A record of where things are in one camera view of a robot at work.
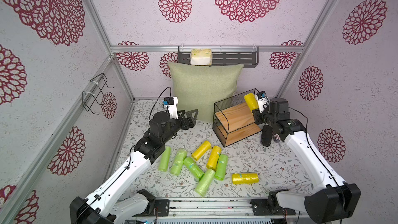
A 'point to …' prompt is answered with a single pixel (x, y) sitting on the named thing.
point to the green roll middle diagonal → (193, 168)
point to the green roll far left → (164, 159)
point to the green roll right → (221, 167)
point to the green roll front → (204, 182)
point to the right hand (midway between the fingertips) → (256, 107)
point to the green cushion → (200, 87)
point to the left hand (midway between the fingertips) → (191, 112)
